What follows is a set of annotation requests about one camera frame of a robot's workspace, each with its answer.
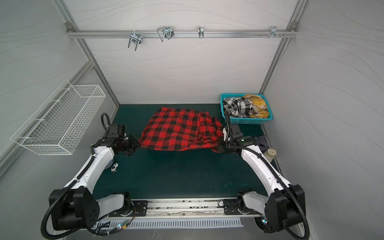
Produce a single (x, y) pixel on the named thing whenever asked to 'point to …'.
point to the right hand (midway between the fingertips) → (221, 144)
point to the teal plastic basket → (247, 120)
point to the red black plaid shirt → (181, 129)
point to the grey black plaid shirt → (237, 107)
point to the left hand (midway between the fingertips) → (144, 142)
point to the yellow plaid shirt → (260, 108)
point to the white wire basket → (59, 124)
